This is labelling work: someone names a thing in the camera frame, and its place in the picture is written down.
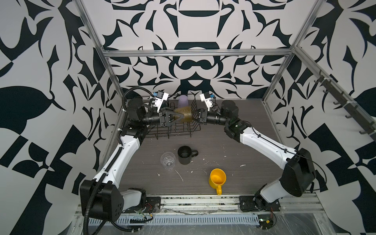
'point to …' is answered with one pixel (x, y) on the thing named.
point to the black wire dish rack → (183, 128)
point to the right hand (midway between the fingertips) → (186, 114)
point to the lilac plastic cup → (183, 101)
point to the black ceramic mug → (185, 153)
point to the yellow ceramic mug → (217, 177)
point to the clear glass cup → (168, 160)
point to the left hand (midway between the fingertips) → (182, 113)
